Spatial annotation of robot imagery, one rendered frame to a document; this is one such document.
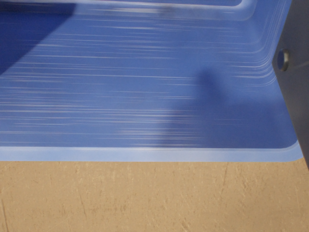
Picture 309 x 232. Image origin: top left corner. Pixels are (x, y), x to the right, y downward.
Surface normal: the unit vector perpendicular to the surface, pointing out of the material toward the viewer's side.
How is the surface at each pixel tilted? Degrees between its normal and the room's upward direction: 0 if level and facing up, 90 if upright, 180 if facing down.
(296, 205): 0
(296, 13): 90
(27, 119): 90
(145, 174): 0
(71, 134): 90
